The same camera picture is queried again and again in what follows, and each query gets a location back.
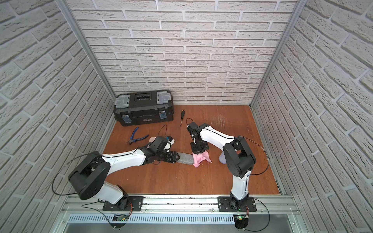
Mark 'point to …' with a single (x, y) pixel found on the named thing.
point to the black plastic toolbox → (144, 107)
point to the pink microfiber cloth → (198, 158)
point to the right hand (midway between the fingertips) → (200, 152)
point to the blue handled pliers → (131, 140)
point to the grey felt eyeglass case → (185, 158)
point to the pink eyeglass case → (151, 139)
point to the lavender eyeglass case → (222, 158)
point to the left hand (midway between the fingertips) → (177, 155)
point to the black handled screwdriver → (182, 115)
